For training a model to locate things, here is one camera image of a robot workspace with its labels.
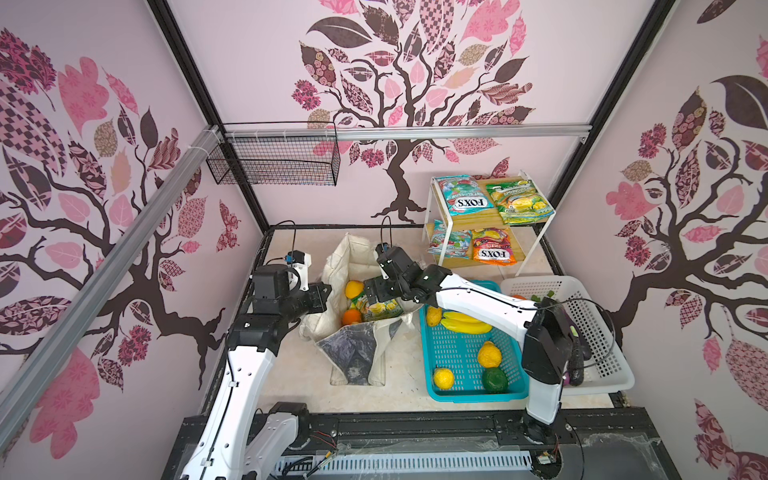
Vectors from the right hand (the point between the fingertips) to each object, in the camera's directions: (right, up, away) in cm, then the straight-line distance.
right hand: (377, 279), depth 83 cm
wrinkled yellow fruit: (+17, -12, +6) cm, 21 cm away
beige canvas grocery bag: (-5, -18, -8) cm, 20 cm away
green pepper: (+31, -26, -6) cm, 41 cm away
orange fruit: (-8, -11, +3) cm, 14 cm away
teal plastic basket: (+27, -24, +2) cm, 36 cm away
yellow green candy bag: (+1, -10, +4) cm, 11 cm away
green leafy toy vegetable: (+53, -8, +13) cm, 55 cm away
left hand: (-11, -2, -10) cm, 15 cm away
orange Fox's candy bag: (+35, +10, +6) cm, 37 cm away
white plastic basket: (+63, -24, -4) cm, 67 cm away
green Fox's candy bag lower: (+25, +11, +7) cm, 28 cm away
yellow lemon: (+18, -26, -6) cm, 32 cm away
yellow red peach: (-8, -4, +9) cm, 13 cm away
